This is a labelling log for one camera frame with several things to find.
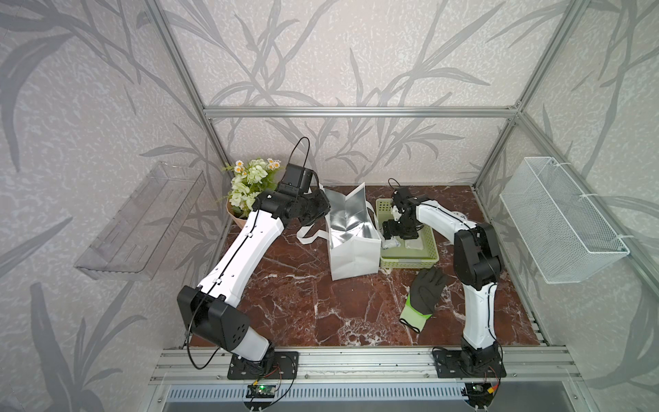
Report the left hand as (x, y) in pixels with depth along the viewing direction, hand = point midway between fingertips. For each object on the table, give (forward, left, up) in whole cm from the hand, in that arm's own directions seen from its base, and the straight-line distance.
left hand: (334, 207), depth 76 cm
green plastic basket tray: (0, -24, -28) cm, 37 cm away
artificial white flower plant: (+8, +27, +3) cm, 28 cm away
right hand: (+7, -22, -24) cm, 33 cm away
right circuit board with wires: (-43, -43, -32) cm, 69 cm away
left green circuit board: (-43, +20, -30) cm, 56 cm away
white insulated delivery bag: (+10, -7, -28) cm, 31 cm away
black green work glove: (-17, -30, -28) cm, 44 cm away
